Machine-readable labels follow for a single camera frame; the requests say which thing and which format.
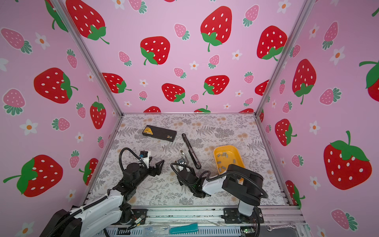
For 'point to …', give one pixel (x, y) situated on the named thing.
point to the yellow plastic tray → (225, 155)
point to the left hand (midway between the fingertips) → (157, 159)
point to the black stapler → (191, 153)
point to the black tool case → (159, 133)
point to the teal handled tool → (190, 228)
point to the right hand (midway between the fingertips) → (179, 170)
